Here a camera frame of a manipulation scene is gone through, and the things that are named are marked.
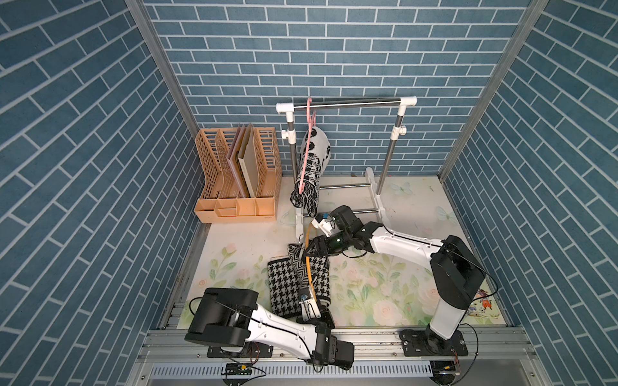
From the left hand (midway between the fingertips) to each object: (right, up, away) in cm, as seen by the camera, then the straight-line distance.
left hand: (327, 313), depth 77 cm
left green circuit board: (-28, -14, -6) cm, 31 cm away
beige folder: (-32, +53, +20) cm, 65 cm away
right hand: (-5, +19, +4) cm, 20 cm away
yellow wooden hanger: (-6, +16, +1) cm, 17 cm away
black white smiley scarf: (-4, +55, +8) cm, 55 cm away
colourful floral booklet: (+53, 0, +3) cm, 53 cm away
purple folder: (-34, +51, +9) cm, 62 cm away
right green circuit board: (+34, -14, -7) cm, 38 cm away
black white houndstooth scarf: (-12, +9, +8) cm, 17 cm away
